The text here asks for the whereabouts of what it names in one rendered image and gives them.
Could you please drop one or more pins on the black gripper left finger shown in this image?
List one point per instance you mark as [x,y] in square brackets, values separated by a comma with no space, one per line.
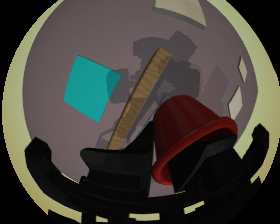
[134,160]

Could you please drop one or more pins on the brown wooden plank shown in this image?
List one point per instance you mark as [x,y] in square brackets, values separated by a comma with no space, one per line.
[138,97]

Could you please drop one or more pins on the cream flat square tile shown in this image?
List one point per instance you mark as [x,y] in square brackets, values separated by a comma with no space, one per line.
[235,103]

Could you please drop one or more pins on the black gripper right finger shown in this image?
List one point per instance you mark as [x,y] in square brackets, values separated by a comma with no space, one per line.
[184,165]

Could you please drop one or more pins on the beige flat rectangular slab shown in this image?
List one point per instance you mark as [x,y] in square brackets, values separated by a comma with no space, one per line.
[188,10]

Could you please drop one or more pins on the dark red cup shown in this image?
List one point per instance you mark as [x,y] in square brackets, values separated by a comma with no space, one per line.
[178,122]

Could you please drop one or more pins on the beige flat square pad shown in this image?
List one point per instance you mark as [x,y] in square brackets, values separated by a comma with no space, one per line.
[242,69]

